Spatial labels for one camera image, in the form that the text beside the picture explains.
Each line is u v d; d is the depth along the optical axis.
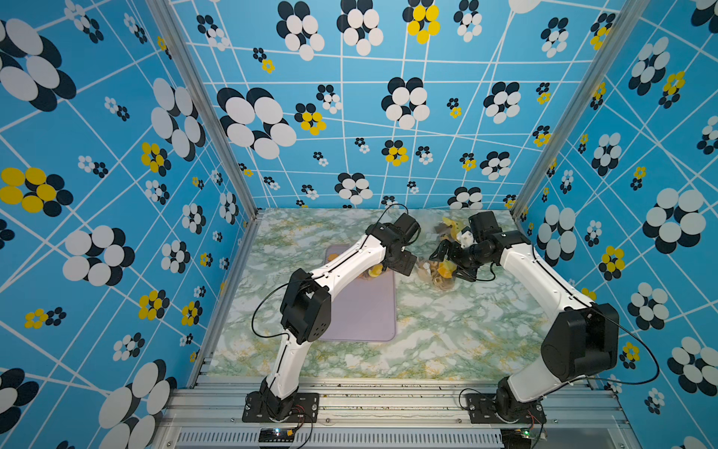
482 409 0.72
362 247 0.60
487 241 0.62
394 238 0.64
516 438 0.71
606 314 0.44
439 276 0.96
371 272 0.95
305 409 0.73
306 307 0.52
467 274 0.78
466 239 0.79
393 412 0.74
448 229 1.09
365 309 0.95
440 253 0.77
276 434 0.72
